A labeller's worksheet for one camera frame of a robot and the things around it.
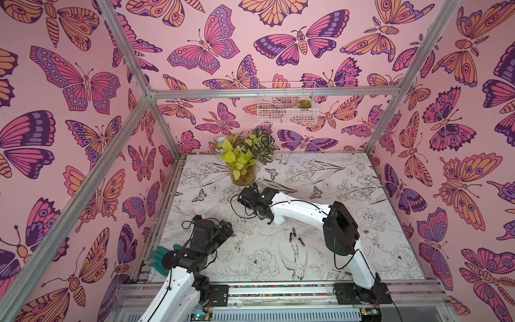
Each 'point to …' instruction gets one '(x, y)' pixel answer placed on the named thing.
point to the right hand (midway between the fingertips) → (269, 204)
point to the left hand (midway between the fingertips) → (227, 227)
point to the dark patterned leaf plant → (264, 145)
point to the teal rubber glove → (157, 258)
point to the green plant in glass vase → (238, 153)
